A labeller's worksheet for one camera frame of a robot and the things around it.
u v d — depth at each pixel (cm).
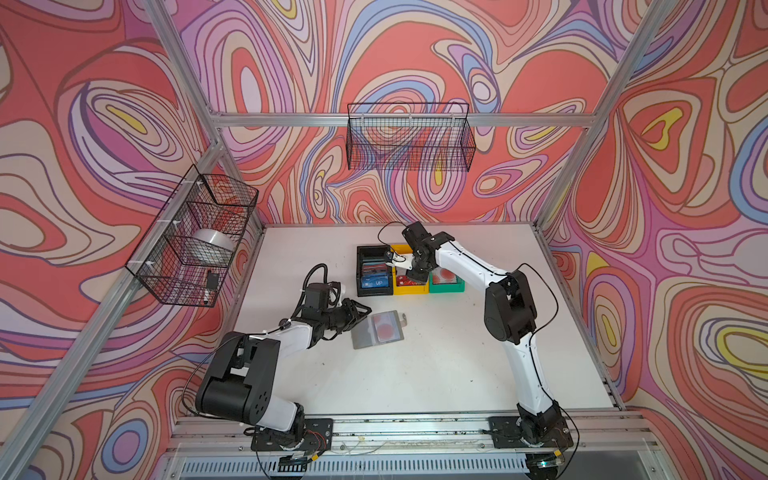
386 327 92
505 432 73
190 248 70
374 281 101
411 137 97
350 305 82
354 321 80
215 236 74
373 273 103
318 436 72
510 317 58
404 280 100
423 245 74
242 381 44
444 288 98
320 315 73
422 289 97
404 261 88
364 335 91
